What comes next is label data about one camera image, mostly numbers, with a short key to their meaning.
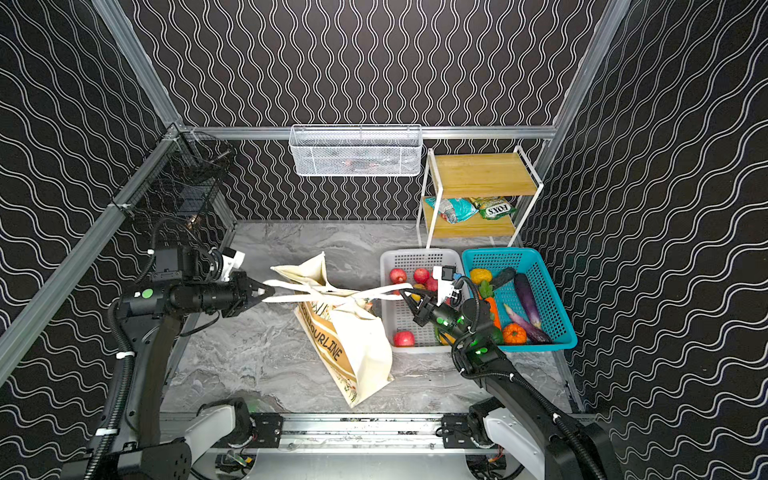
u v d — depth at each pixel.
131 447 0.37
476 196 1.03
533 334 0.88
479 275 1.01
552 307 0.88
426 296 0.68
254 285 0.64
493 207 1.00
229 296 0.59
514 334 0.86
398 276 0.99
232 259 0.65
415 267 1.03
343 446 0.74
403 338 0.84
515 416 0.59
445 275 0.66
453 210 0.98
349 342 0.67
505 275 1.00
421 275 1.00
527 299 0.95
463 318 0.59
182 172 0.97
